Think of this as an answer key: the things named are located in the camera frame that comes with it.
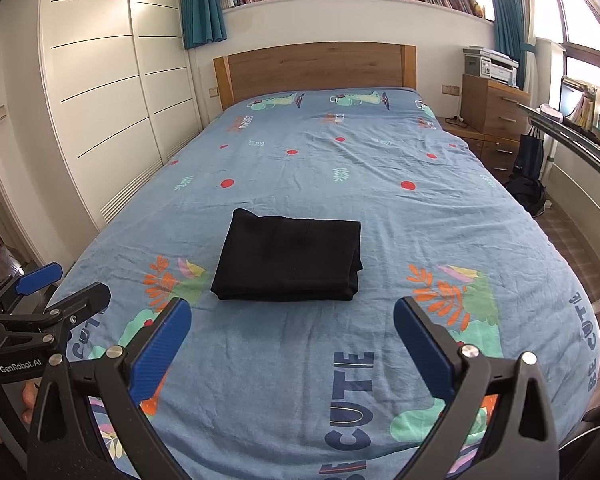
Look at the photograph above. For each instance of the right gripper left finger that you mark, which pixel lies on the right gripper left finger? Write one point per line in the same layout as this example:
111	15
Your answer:
65	442

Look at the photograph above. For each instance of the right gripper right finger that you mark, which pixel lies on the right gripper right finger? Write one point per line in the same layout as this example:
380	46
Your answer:
520	439

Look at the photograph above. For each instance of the black pants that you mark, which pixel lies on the black pants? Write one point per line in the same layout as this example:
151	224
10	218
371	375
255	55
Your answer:
279	259

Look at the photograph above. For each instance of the black bag on floor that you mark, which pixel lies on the black bag on floor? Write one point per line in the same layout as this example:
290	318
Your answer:
524	182

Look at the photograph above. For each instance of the white wardrobe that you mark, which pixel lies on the white wardrobe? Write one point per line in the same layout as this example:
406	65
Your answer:
120	93

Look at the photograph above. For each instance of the blue patterned bed sheet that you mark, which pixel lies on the blue patterned bed sheet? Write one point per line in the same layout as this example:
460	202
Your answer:
325	389

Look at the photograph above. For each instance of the wooden nightstand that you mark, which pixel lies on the wooden nightstand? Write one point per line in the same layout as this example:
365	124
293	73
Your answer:
472	137

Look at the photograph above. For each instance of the wooden dresser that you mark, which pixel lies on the wooden dresser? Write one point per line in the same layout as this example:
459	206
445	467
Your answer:
493	110

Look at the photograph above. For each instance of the wooden headboard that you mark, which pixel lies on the wooden headboard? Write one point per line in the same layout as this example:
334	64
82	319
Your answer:
314	66

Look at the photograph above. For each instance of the teal curtain left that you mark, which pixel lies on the teal curtain left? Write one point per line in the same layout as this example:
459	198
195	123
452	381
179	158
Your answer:
202	23

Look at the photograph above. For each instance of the teal curtain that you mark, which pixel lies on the teal curtain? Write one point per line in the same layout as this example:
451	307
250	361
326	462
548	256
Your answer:
202	23
511	34

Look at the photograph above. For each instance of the white printer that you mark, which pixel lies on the white printer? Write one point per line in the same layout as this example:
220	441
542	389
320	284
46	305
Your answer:
486	63

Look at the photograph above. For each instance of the teal curtain right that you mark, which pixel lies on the teal curtain right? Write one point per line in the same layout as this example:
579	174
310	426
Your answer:
511	34

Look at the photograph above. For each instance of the metal rail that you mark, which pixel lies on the metal rail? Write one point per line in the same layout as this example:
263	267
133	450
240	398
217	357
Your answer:
580	145

